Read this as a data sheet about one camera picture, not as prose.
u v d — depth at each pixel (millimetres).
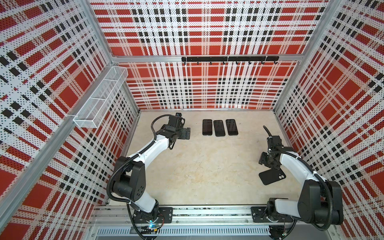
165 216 736
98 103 735
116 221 744
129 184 443
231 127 1121
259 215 727
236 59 893
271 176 862
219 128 1119
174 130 685
